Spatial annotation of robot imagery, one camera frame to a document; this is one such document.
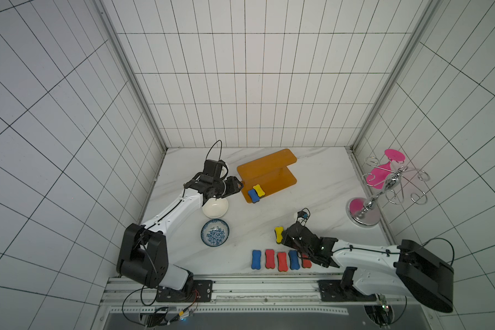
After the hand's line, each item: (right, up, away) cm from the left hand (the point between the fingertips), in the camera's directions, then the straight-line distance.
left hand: (237, 190), depth 85 cm
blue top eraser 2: (+23, -26, -7) cm, 36 cm away
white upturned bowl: (-10, -9, +6) cm, 15 cm away
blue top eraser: (+8, -27, -6) cm, 28 cm away
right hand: (+16, -20, 0) cm, 25 cm away
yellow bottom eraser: (+10, -3, +13) cm, 17 cm away
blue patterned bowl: (-10, -19, +2) cm, 21 cm away
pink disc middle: (+52, +6, -12) cm, 54 cm away
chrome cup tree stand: (+58, -11, +8) cm, 59 cm away
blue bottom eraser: (+8, -5, +13) cm, 16 cm away
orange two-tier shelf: (+13, +6, +10) cm, 17 cm away
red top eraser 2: (+18, -27, -6) cm, 33 cm away
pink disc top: (+63, +15, -5) cm, 65 cm away
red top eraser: (+13, -27, -4) cm, 31 cm away
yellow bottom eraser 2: (+18, -18, +2) cm, 25 cm away
